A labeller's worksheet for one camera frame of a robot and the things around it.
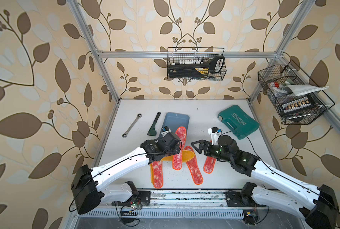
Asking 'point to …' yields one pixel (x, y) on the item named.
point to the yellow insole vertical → (152, 172)
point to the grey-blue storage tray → (174, 121)
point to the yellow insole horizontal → (187, 155)
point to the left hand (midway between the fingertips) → (179, 147)
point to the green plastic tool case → (241, 124)
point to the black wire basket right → (272, 79)
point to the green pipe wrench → (152, 131)
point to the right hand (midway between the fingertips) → (195, 145)
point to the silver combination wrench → (124, 135)
